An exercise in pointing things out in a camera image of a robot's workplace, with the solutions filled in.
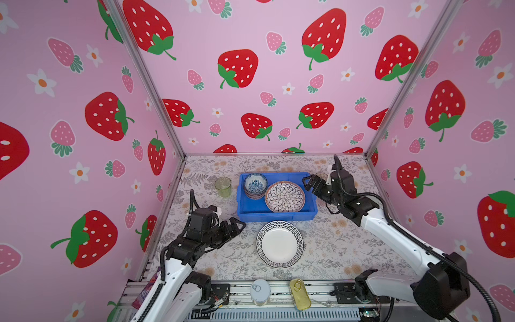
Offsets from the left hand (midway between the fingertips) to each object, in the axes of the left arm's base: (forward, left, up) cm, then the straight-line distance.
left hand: (239, 228), depth 75 cm
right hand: (+17, -27, +8) cm, 33 cm away
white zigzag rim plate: (0, -16, -15) cm, 22 cm away
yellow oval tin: (-20, -23, -10) cm, 32 cm away
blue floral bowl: (+27, -5, -7) cm, 29 cm away
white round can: (-19, -8, -10) cm, 23 cm away
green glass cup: (+33, +14, -16) cm, 40 cm away
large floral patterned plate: (+24, -20, -14) cm, 34 cm away
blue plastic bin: (+16, -6, -15) cm, 23 cm away
